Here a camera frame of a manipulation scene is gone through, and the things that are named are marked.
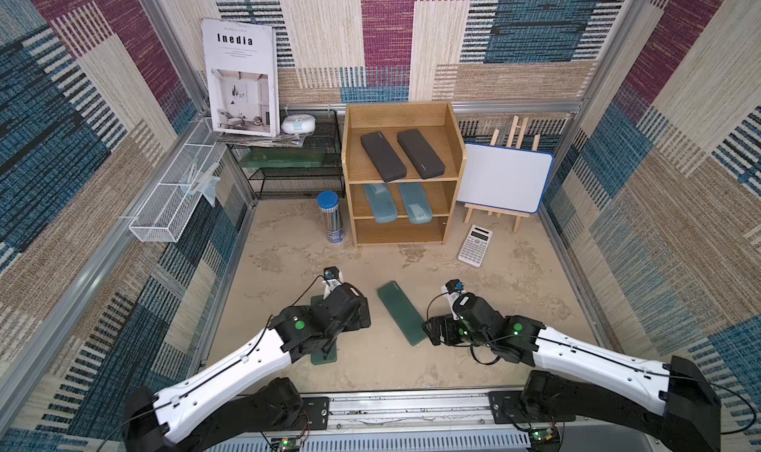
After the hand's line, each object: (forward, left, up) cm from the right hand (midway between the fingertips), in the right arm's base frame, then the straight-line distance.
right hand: (434, 321), depth 79 cm
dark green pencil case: (-6, +32, -11) cm, 35 cm away
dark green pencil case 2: (+8, +9, -9) cm, 15 cm away
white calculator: (+29, -18, -7) cm, 35 cm away
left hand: (+1, +21, +5) cm, 22 cm away
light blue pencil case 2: (+34, +3, +10) cm, 36 cm away
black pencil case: (+39, +13, +24) cm, 47 cm away
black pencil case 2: (+37, +2, +24) cm, 45 cm away
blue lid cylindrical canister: (+33, +30, +12) cm, 46 cm away
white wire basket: (+30, +63, +26) cm, 75 cm away
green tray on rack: (+48, +45, +17) cm, 68 cm away
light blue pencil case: (+34, +14, +10) cm, 38 cm away
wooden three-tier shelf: (+35, +7, +24) cm, 43 cm away
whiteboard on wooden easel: (+43, -27, +9) cm, 52 cm away
